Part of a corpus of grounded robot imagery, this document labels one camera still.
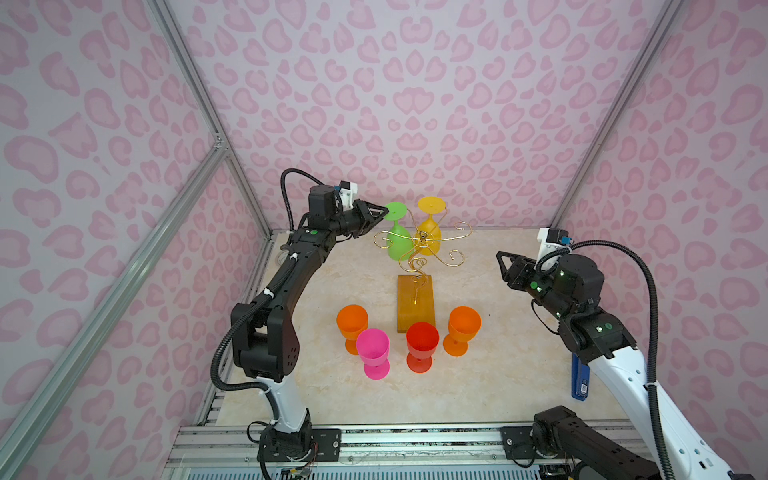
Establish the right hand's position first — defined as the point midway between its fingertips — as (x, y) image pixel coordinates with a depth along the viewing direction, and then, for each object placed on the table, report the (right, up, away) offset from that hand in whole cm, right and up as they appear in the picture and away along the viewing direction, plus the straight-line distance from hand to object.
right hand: (504, 253), depth 68 cm
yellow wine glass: (-16, +4, +7) cm, 18 cm away
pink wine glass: (-30, -24, +11) cm, 40 cm away
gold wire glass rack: (-18, -17, +30) cm, 39 cm away
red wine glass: (-18, -23, +12) cm, 31 cm away
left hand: (-26, +12, +11) cm, 31 cm away
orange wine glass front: (-37, -18, +12) cm, 42 cm away
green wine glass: (-24, +3, +16) cm, 29 cm away
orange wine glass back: (-6, -19, +14) cm, 24 cm away
